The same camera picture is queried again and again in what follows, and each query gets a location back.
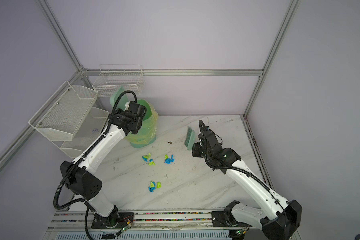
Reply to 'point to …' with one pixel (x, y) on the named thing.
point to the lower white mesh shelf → (89, 132)
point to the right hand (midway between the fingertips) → (192, 146)
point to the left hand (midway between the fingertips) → (107, 115)
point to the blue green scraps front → (152, 187)
